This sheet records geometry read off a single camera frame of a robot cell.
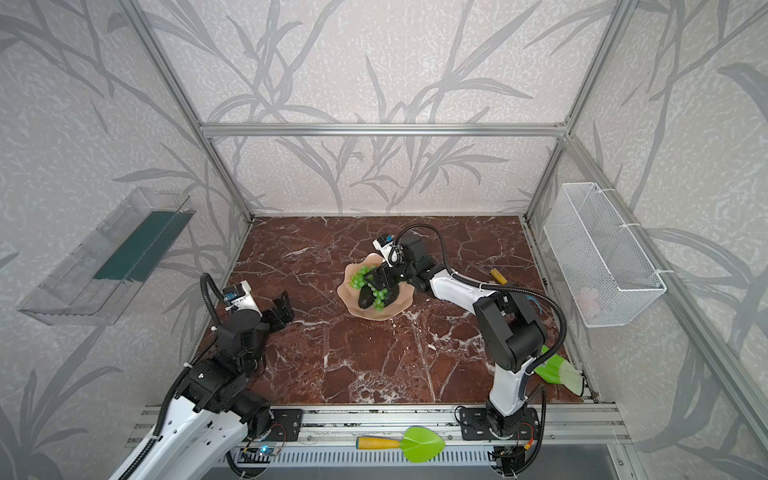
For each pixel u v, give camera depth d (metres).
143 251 0.64
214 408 0.49
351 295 0.94
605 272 0.62
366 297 0.91
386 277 0.79
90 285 0.63
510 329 0.49
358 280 0.91
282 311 0.68
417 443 0.71
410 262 0.72
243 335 0.54
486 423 0.65
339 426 0.75
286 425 0.72
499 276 1.01
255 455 0.72
